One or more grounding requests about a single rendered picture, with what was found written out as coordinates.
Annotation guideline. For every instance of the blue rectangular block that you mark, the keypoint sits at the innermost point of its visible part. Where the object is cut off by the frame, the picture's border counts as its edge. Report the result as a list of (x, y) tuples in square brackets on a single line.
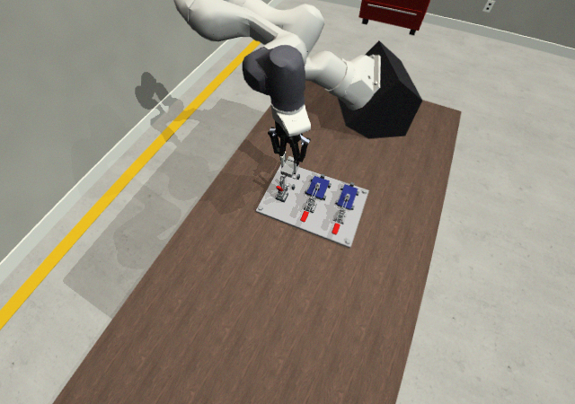
[(347, 190)]

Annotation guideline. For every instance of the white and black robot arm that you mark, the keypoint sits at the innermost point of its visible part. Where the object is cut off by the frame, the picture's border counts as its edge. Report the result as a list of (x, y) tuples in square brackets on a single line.
[(278, 69)]

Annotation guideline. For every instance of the blue metal block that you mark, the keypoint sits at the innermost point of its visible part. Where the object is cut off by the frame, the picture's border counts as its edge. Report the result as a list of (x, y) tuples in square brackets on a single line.
[(323, 187)]

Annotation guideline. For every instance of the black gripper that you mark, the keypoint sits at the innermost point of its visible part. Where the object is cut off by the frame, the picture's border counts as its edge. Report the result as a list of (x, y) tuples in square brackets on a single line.
[(292, 140)]

